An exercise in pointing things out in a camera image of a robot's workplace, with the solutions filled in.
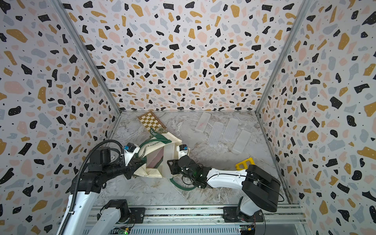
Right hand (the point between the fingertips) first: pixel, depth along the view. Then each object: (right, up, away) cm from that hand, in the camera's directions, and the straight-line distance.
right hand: (168, 162), depth 78 cm
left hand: (-10, +3, -8) cm, 13 cm away
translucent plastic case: (0, +5, +1) cm, 5 cm away
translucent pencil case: (+41, +17, +33) cm, 55 cm away
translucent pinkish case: (+20, +23, +38) cm, 49 cm away
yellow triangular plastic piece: (+45, -5, +14) cm, 47 cm away
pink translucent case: (-11, -1, +11) cm, 16 cm away
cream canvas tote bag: (-8, +11, +2) cm, 14 cm away
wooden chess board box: (-22, +24, +35) cm, 47 cm away
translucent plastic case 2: (+47, +9, +26) cm, 54 cm away
